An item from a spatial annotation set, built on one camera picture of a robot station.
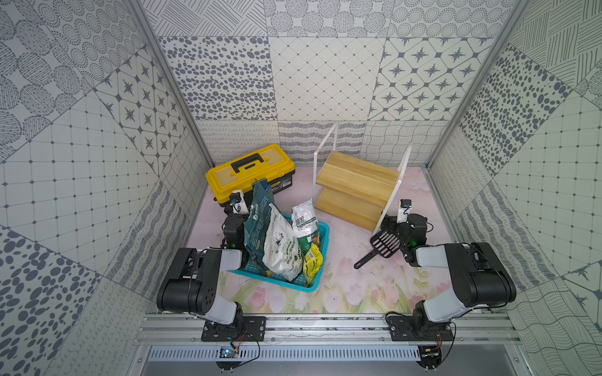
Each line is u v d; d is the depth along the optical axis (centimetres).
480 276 46
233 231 67
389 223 86
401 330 73
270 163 99
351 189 86
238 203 75
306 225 84
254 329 74
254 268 69
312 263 79
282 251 76
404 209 80
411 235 73
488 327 76
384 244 93
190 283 45
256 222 67
